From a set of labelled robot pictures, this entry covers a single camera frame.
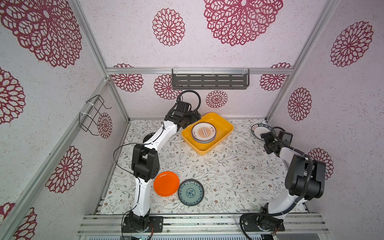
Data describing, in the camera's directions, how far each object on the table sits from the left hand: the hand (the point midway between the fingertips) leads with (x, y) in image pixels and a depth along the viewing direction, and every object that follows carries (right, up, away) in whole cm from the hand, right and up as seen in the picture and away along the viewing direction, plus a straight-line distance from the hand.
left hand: (195, 120), depth 94 cm
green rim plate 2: (+50, -5, +22) cm, 55 cm away
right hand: (+44, -9, +1) cm, 45 cm away
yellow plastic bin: (+21, -3, +20) cm, 30 cm away
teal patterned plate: (-3, -41, -10) cm, 43 cm away
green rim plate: (+6, -14, +10) cm, 18 cm away
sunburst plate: (+6, -8, +13) cm, 16 cm away
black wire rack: (-55, -3, -18) cm, 58 cm away
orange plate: (-17, -37, -8) cm, 42 cm away
